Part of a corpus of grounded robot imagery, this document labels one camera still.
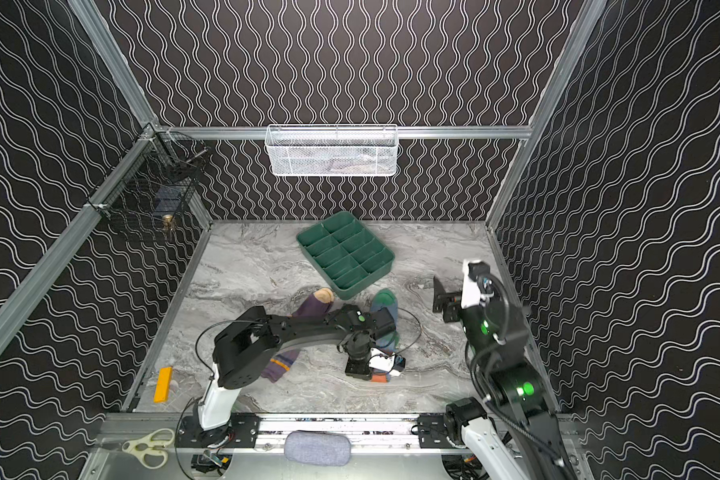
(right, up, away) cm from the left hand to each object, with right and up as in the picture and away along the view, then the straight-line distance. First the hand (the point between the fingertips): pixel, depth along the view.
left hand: (375, 379), depth 81 cm
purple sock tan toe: (-18, +18, +17) cm, 30 cm away
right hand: (+17, +30, -16) cm, 38 cm away
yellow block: (-58, -2, +1) cm, 58 cm away
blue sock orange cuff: (+2, +19, +18) cm, 26 cm away
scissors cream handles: (-54, -13, -9) cm, 56 cm away
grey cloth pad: (-14, -12, -10) cm, 21 cm away
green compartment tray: (-9, +34, +23) cm, 42 cm away
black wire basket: (-69, +57, +14) cm, 91 cm away
